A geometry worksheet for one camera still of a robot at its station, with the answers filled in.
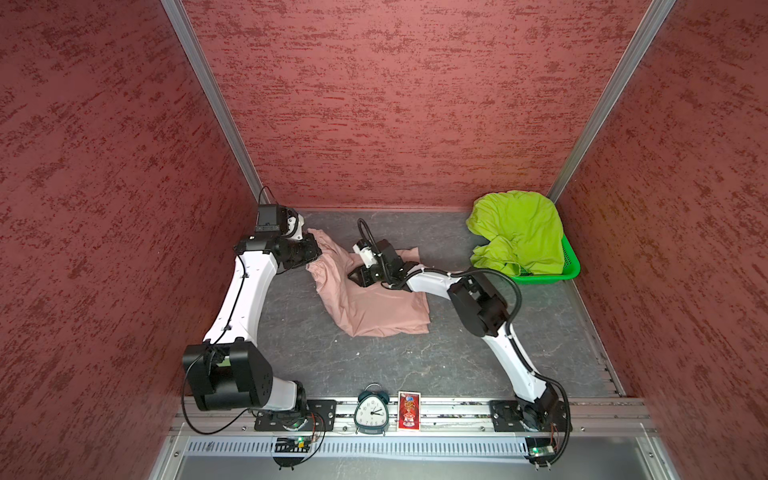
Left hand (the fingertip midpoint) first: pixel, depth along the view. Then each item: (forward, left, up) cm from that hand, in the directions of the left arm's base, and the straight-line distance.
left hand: (320, 257), depth 81 cm
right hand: (+5, -7, -18) cm, 20 cm away
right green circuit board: (-42, -57, -20) cm, 74 cm away
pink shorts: (-8, -13, -17) cm, 23 cm away
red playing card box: (-34, -25, -19) cm, 47 cm away
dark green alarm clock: (-35, -16, -16) cm, 42 cm away
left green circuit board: (-41, +2, -20) cm, 46 cm away
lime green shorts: (+27, -72, -18) cm, 79 cm away
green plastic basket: (+8, -80, -13) cm, 82 cm away
